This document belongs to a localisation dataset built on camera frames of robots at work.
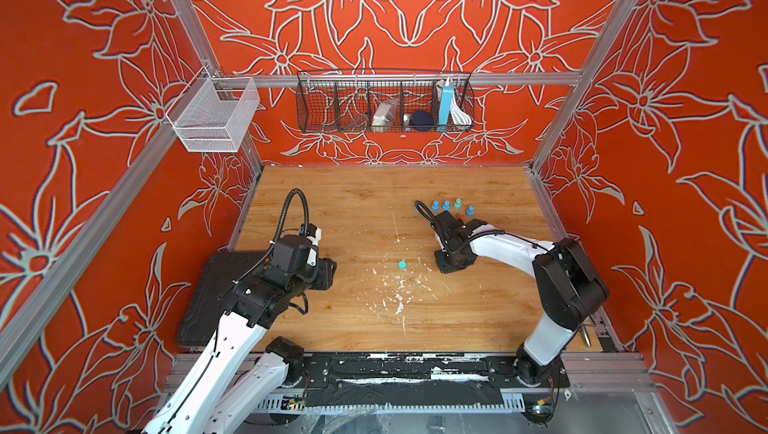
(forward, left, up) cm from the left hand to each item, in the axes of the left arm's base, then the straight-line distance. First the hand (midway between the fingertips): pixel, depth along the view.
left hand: (328, 262), depth 74 cm
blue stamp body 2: (+32, -34, -14) cm, 49 cm away
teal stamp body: (+34, -39, -15) cm, 54 cm away
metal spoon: (-10, -69, -17) cm, 71 cm away
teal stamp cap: (+9, -19, -18) cm, 28 cm away
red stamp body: (+29, -40, -16) cm, 52 cm away
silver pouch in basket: (+44, -11, +14) cm, 48 cm away
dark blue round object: (+47, -23, +11) cm, 54 cm away
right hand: (+9, -31, -16) cm, 36 cm away
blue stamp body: (+32, -31, -16) cm, 47 cm away
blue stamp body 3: (+31, -43, -16) cm, 55 cm away
